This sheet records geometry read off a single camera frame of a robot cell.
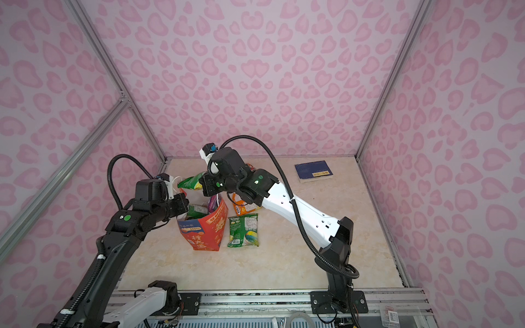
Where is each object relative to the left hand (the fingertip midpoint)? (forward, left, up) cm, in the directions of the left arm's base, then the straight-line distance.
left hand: (188, 197), depth 74 cm
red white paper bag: (-11, -6, -8) cm, 14 cm away
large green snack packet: (-4, -18, -21) cm, 28 cm away
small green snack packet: (0, -4, +8) cm, 9 cm away
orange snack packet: (+8, -16, -22) cm, 28 cm away
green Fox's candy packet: (+1, 0, -12) cm, 12 cm away
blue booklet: (+31, -54, -24) cm, 67 cm away
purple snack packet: (+1, -7, -6) cm, 10 cm away
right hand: (-1, -7, +12) cm, 14 cm away
